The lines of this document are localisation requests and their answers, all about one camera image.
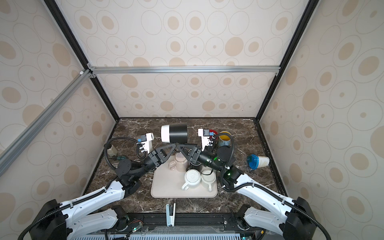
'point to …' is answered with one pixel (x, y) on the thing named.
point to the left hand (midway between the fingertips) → (177, 150)
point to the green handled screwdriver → (120, 157)
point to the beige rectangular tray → (168, 184)
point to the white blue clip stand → (170, 219)
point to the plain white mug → (207, 180)
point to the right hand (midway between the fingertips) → (179, 148)
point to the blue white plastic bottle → (255, 162)
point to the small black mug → (197, 167)
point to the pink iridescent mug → (180, 164)
